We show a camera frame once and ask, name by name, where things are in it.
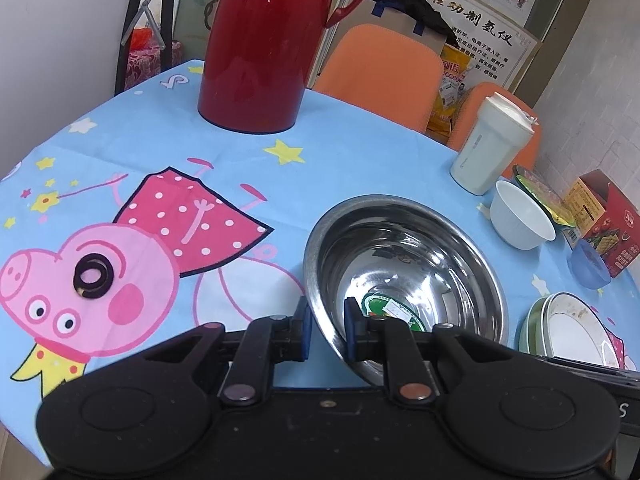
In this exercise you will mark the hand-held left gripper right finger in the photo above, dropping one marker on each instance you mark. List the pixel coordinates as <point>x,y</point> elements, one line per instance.
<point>352,335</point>

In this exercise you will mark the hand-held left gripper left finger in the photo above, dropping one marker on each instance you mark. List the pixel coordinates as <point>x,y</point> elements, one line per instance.
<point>302,332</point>

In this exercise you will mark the small white patterned-rim plate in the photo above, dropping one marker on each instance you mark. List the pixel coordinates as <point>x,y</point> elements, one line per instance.
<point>575,330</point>

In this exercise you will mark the stainless steel bowl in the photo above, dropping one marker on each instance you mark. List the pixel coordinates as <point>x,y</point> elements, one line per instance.
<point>400,250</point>

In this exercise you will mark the green plastic plate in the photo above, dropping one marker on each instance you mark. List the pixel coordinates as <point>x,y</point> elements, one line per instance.
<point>529,327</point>

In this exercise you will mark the small blue bowl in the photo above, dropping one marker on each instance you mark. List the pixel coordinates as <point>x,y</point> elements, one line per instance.
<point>587,267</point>

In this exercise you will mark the red cracker box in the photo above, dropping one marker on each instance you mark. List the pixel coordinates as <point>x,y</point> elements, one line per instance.
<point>615,230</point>

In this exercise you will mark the white bowl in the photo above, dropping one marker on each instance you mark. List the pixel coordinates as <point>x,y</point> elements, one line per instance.
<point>515,225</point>

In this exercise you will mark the white tumbler with lid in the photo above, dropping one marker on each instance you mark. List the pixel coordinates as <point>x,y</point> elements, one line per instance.
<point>480,155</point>

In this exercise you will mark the green-lid instant noodle bowl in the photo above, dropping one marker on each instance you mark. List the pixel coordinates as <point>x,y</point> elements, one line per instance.
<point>540,190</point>

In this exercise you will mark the orange chair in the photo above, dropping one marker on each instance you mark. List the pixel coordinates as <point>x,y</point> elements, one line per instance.
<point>462,120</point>
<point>380,70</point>

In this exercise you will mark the blue cartoon pig tablecloth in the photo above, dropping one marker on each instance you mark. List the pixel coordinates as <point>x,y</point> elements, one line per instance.
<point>125,135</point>

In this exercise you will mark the red thermos jug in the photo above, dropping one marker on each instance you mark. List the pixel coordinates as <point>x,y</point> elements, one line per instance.
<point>260,60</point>

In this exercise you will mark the yellow snack bag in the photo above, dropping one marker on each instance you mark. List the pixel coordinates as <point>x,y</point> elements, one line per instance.
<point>450,75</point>

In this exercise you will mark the red floral cloth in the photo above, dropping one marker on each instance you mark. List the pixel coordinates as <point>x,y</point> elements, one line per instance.
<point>145,65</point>

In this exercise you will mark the black metal rack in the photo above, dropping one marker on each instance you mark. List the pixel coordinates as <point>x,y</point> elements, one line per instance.
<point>132,15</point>

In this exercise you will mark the framed wall poster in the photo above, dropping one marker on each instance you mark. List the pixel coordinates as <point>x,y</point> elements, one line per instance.
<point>500,45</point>

